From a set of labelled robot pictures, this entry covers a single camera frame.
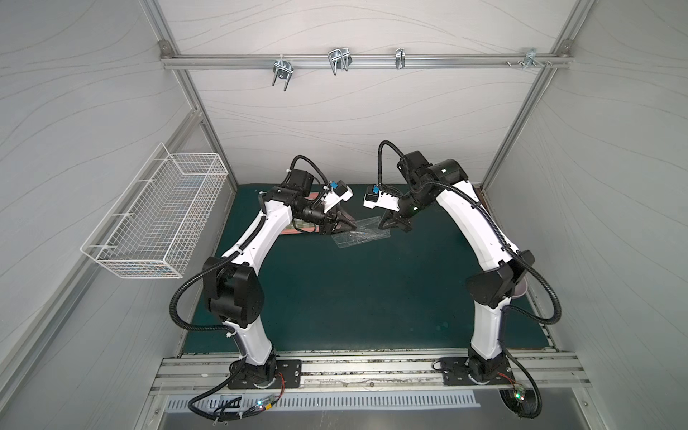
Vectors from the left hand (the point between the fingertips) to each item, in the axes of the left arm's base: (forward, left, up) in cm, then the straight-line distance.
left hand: (353, 224), depth 76 cm
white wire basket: (-6, +52, +7) cm, 53 cm away
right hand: (0, -9, +1) cm, 9 cm away
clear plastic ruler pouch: (-2, -4, -1) cm, 5 cm away
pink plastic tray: (-4, +13, +2) cm, 14 cm away
